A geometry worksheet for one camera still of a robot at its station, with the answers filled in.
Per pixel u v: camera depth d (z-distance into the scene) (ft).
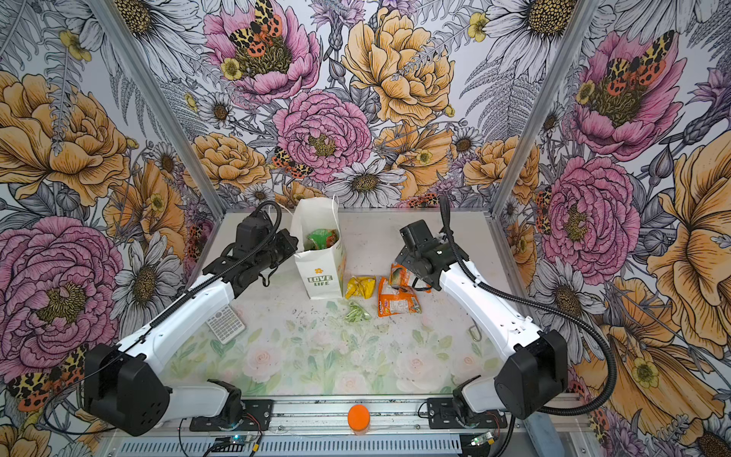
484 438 2.35
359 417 2.17
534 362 1.31
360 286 2.93
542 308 1.41
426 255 1.88
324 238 3.26
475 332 2.93
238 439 2.34
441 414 2.43
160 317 1.52
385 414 2.50
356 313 2.92
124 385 1.31
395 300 2.94
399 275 3.09
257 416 2.43
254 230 1.99
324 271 2.81
